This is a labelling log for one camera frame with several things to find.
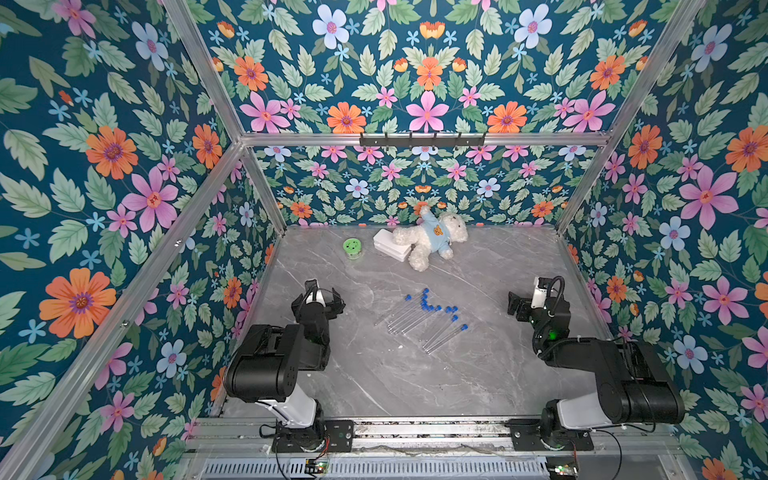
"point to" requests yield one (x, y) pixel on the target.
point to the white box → (384, 241)
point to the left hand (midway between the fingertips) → (319, 290)
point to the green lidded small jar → (352, 248)
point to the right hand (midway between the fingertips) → (533, 292)
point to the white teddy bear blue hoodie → (435, 233)
